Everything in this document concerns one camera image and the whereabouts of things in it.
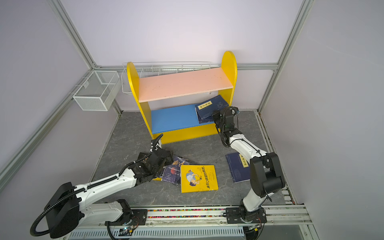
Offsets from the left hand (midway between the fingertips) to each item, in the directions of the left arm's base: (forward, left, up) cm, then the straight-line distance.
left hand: (170, 154), depth 83 cm
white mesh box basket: (+47, +50, +9) cm, 69 cm away
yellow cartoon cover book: (-11, -15, -9) cm, 21 cm away
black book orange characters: (+5, +19, -8) cm, 21 cm away
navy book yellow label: (+26, -22, +8) cm, 35 cm away
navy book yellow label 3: (-5, -41, -12) cm, 43 cm away
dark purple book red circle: (-9, 0, -6) cm, 11 cm away
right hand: (+21, -26, +12) cm, 35 cm away
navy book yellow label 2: (+21, -22, +4) cm, 31 cm away
